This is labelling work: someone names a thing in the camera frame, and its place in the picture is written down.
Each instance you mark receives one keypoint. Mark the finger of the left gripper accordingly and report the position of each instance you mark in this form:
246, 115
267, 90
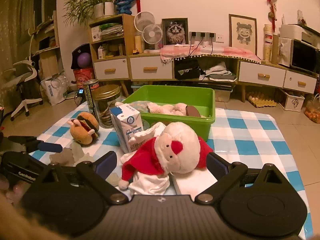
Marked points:
23, 140
49, 147

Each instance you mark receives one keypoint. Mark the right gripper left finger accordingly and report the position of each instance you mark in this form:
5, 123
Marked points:
95, 175

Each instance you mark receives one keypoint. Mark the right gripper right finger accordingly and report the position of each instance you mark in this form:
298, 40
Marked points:
227, 176

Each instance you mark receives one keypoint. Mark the hamburger plush toy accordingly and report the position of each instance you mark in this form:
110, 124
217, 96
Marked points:
84, 128

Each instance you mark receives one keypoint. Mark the white foam block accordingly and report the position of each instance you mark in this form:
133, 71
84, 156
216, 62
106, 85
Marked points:
193, 183

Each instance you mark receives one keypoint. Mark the santa claus plush toy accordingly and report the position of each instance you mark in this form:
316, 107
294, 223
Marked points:
163, 149

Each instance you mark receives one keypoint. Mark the pink fluffy plush toy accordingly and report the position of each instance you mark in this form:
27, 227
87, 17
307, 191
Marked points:
180, 109

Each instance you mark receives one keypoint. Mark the blue white checkered cloth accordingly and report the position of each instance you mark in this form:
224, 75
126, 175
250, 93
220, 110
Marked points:
251, 138

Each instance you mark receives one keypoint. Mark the milk carton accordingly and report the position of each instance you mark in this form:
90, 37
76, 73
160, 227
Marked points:
127, 121

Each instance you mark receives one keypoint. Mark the white office chair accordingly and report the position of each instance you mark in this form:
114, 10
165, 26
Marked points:
27, 71

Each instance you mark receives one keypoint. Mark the gold lid glass jar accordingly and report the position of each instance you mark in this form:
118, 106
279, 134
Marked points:
105, 98

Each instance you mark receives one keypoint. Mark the clear plastic storage box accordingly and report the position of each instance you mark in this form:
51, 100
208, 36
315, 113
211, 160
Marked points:
222, 95

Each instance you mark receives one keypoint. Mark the green plastic bin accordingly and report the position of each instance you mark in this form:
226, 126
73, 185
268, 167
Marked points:
194, 106

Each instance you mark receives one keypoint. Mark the egg tray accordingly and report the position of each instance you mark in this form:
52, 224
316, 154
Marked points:
260, 100

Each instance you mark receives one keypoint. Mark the purple ball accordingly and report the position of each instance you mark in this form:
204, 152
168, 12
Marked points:
84, 60

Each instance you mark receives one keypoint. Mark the white storage box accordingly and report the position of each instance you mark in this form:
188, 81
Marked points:
290, 100

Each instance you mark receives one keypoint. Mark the stack of folded clothes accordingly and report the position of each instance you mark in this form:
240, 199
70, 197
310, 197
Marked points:
219, 72

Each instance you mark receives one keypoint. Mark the bag of oranges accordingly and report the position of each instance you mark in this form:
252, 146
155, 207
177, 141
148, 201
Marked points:
312, 110

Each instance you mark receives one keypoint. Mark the black handbag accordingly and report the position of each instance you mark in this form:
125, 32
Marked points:
185, 69

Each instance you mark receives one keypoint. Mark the wooden tv cabinet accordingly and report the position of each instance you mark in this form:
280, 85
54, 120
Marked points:
148, 66

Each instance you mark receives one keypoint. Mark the wooden shelf unit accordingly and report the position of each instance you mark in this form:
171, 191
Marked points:
112, 41

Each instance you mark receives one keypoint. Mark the pink table runner cloth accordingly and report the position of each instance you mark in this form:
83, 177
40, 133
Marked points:
182, 51

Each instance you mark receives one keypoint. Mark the microwave oven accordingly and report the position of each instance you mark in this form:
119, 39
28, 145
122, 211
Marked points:
297, 54

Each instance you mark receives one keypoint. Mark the framed cartoon girl picture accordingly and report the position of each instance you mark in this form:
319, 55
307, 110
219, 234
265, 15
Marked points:
243, 32

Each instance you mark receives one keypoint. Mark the framed cat picture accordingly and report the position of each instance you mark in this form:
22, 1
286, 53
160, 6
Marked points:
175, 31

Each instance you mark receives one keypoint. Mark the potted green plant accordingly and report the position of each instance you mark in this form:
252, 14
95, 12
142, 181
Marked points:
95, 0

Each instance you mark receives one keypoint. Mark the white desk fan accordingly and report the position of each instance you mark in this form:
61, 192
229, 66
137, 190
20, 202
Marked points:
151, 32

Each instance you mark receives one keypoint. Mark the white printer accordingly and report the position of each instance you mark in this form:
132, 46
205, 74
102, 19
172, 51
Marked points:
301, 33

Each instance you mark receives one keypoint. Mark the blue stitch plush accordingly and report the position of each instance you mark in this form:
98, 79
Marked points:
123, 6

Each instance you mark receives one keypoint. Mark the camera on small tripod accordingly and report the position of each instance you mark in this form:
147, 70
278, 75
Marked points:
79, 97

